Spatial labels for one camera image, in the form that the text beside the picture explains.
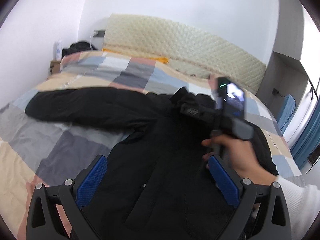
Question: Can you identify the black puffer jacket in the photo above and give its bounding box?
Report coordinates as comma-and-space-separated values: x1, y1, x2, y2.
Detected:
25, 87, 277, 239

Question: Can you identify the white right sleeve forearm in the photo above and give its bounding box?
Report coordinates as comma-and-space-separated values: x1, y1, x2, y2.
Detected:
276, 176, 320, 239

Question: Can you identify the black clothes pile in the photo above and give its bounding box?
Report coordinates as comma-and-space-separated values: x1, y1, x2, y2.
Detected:
62, 41, 97, 58

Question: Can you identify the person's right hand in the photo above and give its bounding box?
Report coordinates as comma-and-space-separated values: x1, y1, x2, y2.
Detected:
202, 134, 277, 186

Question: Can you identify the beige floral pillow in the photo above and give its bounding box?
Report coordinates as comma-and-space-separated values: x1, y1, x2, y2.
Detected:
167, 60, 210, 79

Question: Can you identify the plaid checkered duvet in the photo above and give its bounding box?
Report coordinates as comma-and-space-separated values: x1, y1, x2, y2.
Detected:
0, 50, 307, 240

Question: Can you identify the cream quilted headboard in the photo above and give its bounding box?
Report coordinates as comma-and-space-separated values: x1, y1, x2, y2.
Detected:
103, 14, 266, 94

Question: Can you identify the yellow pillow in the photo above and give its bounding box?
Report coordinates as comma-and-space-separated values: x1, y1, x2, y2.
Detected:
101, 48, 170, 64

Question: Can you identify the grey white wardrobe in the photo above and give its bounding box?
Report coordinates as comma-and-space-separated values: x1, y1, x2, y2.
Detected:
256, 0, 320, 145

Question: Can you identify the blue curtain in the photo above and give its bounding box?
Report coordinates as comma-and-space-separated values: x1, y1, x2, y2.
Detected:
290, 103, 320, 169

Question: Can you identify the brown cardboard box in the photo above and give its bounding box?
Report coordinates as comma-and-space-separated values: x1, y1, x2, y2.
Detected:
50, 60, 61, 75

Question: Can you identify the white spray bottle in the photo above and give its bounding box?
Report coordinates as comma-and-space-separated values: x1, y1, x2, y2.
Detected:
56, 38, 62, 61

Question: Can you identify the black wall socket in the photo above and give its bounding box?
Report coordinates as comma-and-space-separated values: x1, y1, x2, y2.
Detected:
93, 30, 105, 37

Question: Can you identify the white charging cable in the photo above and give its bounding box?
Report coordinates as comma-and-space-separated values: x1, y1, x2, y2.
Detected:
88, 31, 99, 51

